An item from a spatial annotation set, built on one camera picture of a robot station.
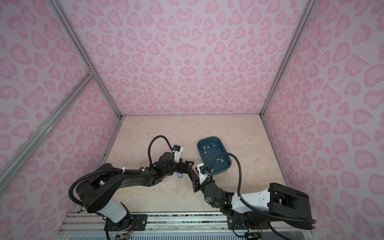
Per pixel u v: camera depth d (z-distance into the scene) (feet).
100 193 1.46
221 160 3.12
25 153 1.81
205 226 2.37
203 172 2.10
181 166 2.57
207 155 3.19
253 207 1.59
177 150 2.61
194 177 2.82
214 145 3.31
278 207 1.41
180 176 2.88
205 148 3.30
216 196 1.86
